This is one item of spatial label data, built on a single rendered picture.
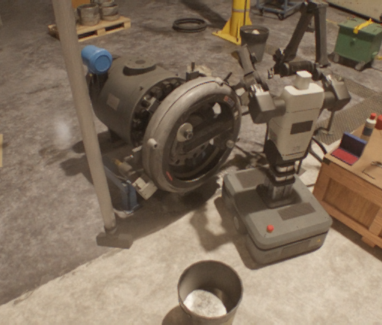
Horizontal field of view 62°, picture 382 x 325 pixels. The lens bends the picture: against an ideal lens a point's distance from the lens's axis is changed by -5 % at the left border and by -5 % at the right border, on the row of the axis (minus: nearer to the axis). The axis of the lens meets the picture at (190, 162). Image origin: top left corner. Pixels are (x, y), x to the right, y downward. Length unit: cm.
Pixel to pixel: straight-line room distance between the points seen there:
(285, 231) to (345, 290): 52
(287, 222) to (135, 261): 97
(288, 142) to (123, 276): 125
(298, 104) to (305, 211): 75
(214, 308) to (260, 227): 54
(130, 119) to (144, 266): 92
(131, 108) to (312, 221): 129
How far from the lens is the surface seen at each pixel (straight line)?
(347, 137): 241
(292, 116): 175
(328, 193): 247
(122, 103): 216
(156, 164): 185
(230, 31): 569
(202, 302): 188
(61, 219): 254
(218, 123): 206
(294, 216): 214
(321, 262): 231
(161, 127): 177
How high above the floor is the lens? 180
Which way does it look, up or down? 40 degrees down
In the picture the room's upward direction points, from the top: straight up
